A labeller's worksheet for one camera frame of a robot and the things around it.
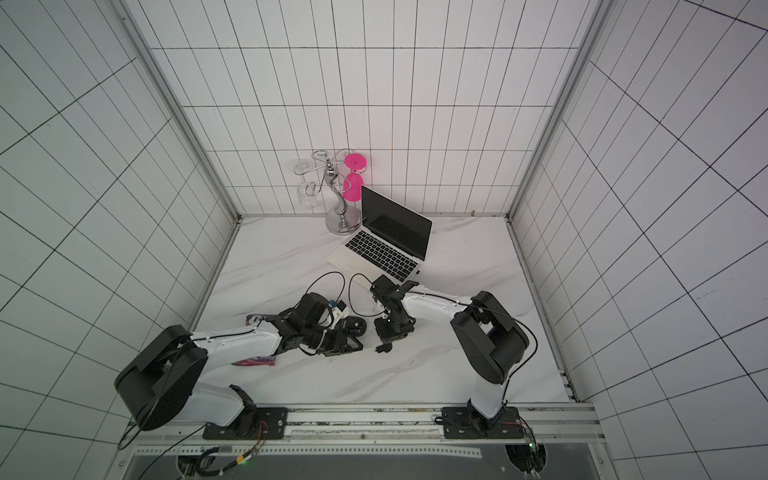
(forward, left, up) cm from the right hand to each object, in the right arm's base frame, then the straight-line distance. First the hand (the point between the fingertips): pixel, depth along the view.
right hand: (378, 342), depth 87 cm
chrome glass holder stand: (+48, +19, +3) cm, 52 cm away
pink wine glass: (+48, +12, +21) cm, 54 cm away
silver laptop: (+38, -3, +2) cm, 38 cm away
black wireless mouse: (+3, +7, +3) cm, 8 cm away
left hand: (-5, +7, +4) cm, 10 cm away
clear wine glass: (+49, +31, +15) cm, 60 cm away
